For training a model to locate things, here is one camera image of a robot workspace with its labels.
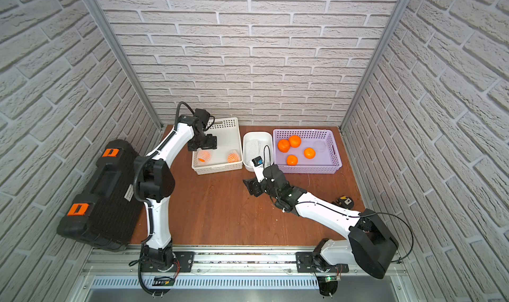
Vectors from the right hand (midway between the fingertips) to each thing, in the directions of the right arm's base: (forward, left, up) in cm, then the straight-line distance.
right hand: (253, 176), depth 81 cm
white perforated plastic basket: (+35, +14, -13) cm, 40 cm away
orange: (+20, +26, -10) cm, 34 cm away
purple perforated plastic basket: (+16, -39, -14) cm, 44 cm away
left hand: (+21, +20, -1) cm, 29 cm away
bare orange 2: (+22, -17, -8) cm, 29 cm away
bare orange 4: (+19, -30, -11) cm, 38 cm away
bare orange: (+28, -24, -11) cm, 38 cm away
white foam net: (+24, 0, -10) cm, 26 cm away
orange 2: (+18, +11, -9) cm, 23 cm away
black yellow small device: (-8, -41, -13) cm, 44 cm away
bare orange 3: (+15, -20, -11) cm, 27 cm away
